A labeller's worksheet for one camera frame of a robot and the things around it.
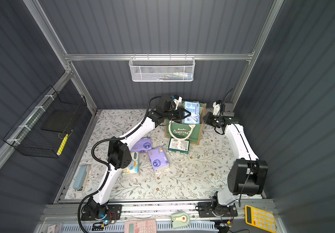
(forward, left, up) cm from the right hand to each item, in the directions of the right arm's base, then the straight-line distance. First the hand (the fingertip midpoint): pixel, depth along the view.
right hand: (208, 117), depth 85 cm
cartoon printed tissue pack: (-25, +44, -17) cm, 53 cm away
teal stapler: (-33, +72, -17) cm, 81 cm away
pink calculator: (-52, +36, -20) cm, 66 cm away
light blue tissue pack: (+5, +8, +3) cm, 10 cm away
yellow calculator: (-48, -23, -22) cm, 57 cm away
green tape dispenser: (-49, +18, -15) cm, 54 cm away
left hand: (0, +9, +2) cm, 9 cm away
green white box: (-10, +15, -17) cm, 25 cm away
